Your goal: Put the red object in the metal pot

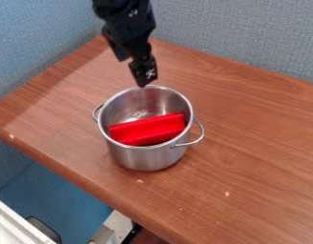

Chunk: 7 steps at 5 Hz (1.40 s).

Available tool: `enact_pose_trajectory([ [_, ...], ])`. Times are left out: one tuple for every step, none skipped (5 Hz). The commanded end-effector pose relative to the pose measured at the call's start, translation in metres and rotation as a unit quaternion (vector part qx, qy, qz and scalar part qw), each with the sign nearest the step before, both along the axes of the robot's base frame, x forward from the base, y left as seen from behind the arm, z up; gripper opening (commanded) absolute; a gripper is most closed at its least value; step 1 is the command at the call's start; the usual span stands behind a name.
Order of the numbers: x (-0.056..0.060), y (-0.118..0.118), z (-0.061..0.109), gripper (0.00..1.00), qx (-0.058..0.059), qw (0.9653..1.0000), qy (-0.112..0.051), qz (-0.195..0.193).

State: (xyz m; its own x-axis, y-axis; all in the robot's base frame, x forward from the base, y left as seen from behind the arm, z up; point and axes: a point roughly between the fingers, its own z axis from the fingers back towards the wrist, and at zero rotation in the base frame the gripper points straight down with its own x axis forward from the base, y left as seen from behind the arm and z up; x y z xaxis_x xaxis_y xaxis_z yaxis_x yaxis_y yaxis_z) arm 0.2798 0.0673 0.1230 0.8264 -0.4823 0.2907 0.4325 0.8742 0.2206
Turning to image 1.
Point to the red rectangular block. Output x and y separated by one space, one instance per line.
149 131

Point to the white table frame bracket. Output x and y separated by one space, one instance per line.
118 230

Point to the stainless steel pot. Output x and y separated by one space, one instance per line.
134 104

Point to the white appliance with black edge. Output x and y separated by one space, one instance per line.
24 230

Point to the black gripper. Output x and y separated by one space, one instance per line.
129 24

